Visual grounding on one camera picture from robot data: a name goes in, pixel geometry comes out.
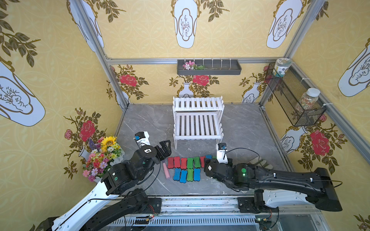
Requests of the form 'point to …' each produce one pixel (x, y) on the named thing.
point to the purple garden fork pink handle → (166, 173)
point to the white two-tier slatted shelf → (197, 118)
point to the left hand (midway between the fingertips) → (159, 143)
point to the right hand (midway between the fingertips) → (211, 158)
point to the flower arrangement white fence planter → (103, 153)
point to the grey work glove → (261, 162)
